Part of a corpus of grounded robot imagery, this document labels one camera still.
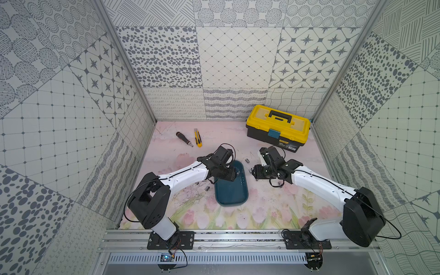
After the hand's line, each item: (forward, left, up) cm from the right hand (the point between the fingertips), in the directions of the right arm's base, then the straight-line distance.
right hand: (257, 174), depth 85 cm
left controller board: (-34, +41, -10) cm, 54 cm away
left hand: (+1, +12, +1) cm, 12 cm away
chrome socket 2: (-4, +26, -8) cm, 27 cm away
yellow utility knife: (+30, +35, -7) cm, 46 cm away
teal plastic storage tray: (-9, +15, -3) cm, 17 cm away
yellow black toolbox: (+24, -17, +7) cm, 30 cm away
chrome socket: (+13, +4, -8) cm, 16 cm away
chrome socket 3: (-2, +31, -7) cm, 32 cm away
